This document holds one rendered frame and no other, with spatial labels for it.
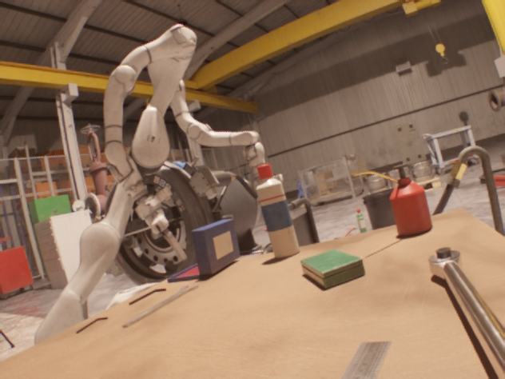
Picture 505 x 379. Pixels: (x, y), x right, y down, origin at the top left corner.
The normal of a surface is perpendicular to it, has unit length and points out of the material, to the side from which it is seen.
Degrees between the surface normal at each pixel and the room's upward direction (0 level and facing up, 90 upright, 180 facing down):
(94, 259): 90
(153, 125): 91
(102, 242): 90
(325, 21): 90
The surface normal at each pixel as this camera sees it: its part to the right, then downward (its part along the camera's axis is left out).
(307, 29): -0.47, 0.12
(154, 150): 0.45, -0.11
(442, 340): -0.26, -0.96
